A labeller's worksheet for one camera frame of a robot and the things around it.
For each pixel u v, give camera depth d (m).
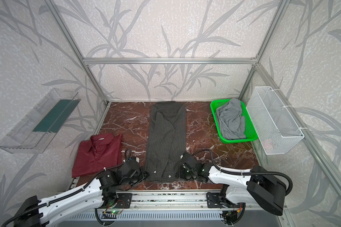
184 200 0.75
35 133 0.64
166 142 0.96
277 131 0.61
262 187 0.42
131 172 0.63
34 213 0.42
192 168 0.63
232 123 1.03
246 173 0.47
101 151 0.89
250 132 0.97
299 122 0.62
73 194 0.49
